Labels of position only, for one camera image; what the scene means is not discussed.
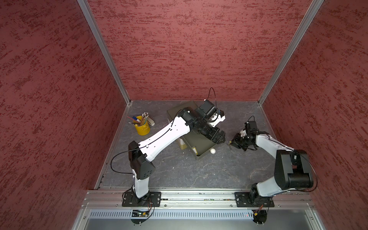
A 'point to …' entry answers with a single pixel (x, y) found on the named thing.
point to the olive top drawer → (202, 144)
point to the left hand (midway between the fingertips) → (215, 139)
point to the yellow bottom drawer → (183, 146)
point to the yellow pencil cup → (143, 130)
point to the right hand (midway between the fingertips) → (230, 144)
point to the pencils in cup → (142, 121)
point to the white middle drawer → (181, 141)
